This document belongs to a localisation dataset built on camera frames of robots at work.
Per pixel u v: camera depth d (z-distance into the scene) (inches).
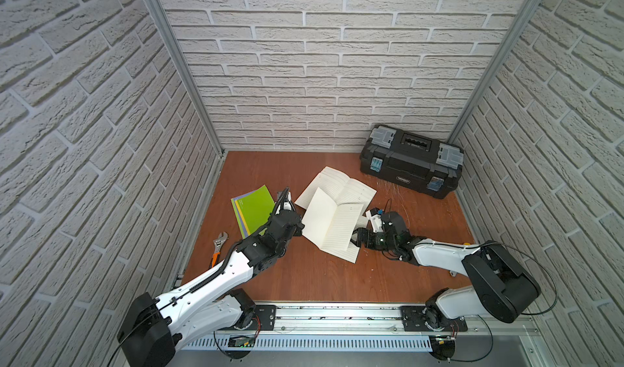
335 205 38.3
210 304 18.7
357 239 31.4
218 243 35.0
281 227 22.2
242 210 38.4
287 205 25.8
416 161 37.3
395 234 27.5
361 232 31.2
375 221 32.3
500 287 17.2
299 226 23.3
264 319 29.1
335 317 29.8
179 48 33.3
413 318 29.1
